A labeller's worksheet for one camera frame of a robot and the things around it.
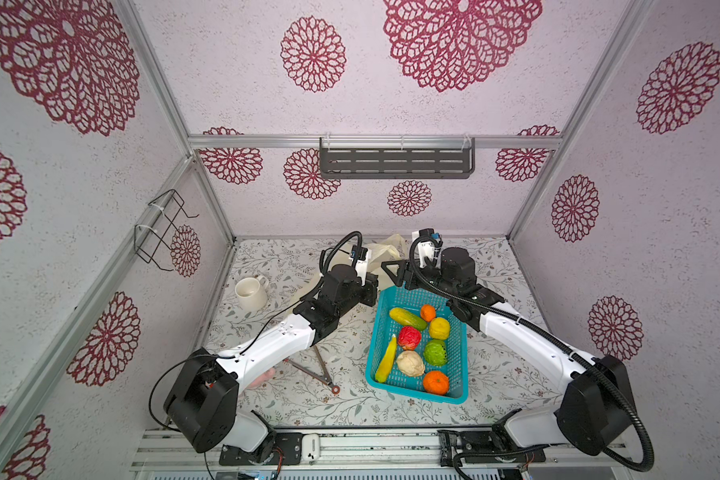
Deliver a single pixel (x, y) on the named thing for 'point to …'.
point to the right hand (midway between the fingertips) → (389, 258)
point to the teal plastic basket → (383, 328)
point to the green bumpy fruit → (435, 353)
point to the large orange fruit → (436, 382)
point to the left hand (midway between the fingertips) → (375, 279)
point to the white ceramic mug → (252, 293)
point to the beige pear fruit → (410, 364)
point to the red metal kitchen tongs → (324, 377)
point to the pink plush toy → (264, 377)
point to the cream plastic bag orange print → (376, 252)
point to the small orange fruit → (428, 312)
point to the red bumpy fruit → (409, 338)
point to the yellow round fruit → (439, 328)
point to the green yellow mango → (407, 318)
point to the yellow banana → (388, 361)
